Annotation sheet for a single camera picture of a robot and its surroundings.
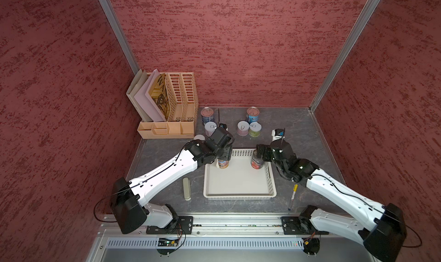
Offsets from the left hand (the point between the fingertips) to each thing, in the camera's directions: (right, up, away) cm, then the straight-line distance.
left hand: (222, 151), depth 77 cm
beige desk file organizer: (-28, +32, +39) cm, 58 cm away
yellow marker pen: (+36, -22, +6) cm, 42 cm away
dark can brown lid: (+18, -8, +10) cm, 22 cm away
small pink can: (+12, +11, +26) cm, 30 cm away
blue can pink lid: (-10, +18, +28) cm, 35 cm away
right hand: (+20, 0, +3) cm, 20 cm away
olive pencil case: (-17, -19, +4) cm, 26 cm away
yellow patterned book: (-38, +31, +23) cm, 54 cm away
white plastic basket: (+9, -17, +9) cm, 21 cm away
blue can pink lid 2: (+19, +19, +27) cm, 38 cm away
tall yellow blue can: (+1, -6, +2) cm, 7 cm away
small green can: (+20, +10, +26) cm, 34 cm away
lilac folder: (-42, +20, +17) cm, 50 cm away
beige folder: (-48, +29, +9) cm, 57 cm away
